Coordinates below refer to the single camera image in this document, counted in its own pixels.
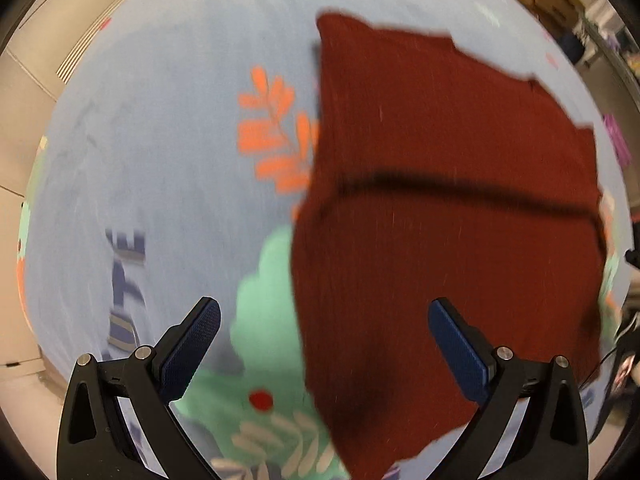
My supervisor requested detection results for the dark red knit sweater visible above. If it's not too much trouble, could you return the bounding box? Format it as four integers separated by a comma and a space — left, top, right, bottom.
290, 12, 608, 480

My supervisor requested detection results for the purple plastic stool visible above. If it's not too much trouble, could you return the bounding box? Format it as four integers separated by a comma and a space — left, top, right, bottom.
602, 114, 632, 166

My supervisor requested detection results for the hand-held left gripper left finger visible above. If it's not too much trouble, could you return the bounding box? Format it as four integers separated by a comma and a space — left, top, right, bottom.
56, 296, 222, 480

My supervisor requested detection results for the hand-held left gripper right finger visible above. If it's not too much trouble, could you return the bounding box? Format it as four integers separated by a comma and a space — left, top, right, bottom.
428, 298, 590, 480

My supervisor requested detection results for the navy tote bag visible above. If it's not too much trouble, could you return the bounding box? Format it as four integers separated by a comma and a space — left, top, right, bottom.
559, 30, 587, 67

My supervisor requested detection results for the white wardrobe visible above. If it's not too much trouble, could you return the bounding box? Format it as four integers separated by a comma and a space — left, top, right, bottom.
0, 0, 136, 201

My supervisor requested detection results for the blue printed blanket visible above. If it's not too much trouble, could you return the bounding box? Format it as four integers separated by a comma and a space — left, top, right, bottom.
17, 0, 631, 480

